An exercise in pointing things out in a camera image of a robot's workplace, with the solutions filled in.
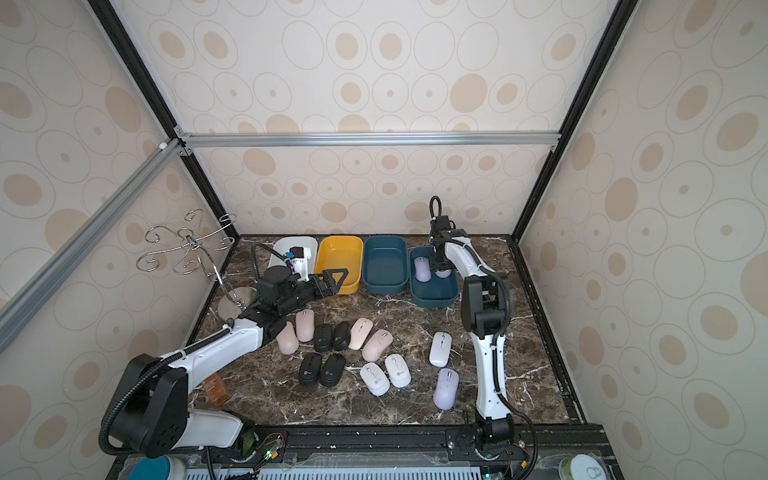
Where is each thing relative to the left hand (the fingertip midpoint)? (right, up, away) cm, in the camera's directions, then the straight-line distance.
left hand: (346, 272), depth 80 cm
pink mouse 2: (+8, -21, +9) cm, 24 cm away
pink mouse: (+3, -18, +12) cm, 21 cm away
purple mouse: (+24, 0, +25) cm, 35 cm away
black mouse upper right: (-3, -19, +9) cm, 21 cm away
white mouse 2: (+14, -27, +3) cm, 31 cm away
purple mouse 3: (+27, -32, 0) cm, 42 cm away
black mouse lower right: (-5, -28, +4) cm, 28 cm away
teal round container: (-41, -42, -16) cm, 61 cm away
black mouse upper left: (-8, -20, +9) cm, 23 cm away
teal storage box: (+10, +2, +26) cm, 28 cm away
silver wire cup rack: (-38, +9, -5) cm, 39 cm away
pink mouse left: (-14, -16, +11) cm, 24 cm away
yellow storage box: (-7, +7, +32) cm, 33 cm away
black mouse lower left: (-11, -28, +4) cm, 30 cm away
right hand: (+35, +2, +25) cm, 43 cm away
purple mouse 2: (+30, -1, +22) cm, 37 cm away
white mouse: (+7, -29, +2) cm, 30 cm away
